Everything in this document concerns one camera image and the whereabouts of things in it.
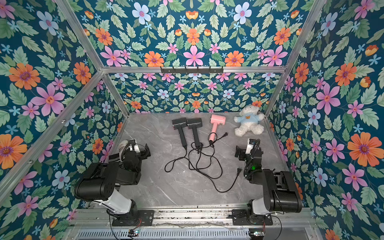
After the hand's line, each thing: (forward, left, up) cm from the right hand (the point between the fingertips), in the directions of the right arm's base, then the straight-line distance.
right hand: (248, 145), depth 92 cm
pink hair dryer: (+23, +20, -1) cm, 31 cm away
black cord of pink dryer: (+13, +13, -6) cm, 20 cm away
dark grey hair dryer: (+18, +47, 0) cm, 50 cm away
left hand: (-2, +69, +2) cm, 69 cm away
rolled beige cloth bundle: (-1, +84, -4) cm, 84 cm away
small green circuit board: (-46, +61, -10) cm, 77 cm away
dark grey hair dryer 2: (+19, +36, 0) cm, 40 cm away
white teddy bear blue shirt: (+23, -4, 0) cm, 24 cm away
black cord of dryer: (-14, +6, -7) cm, 17 cm away
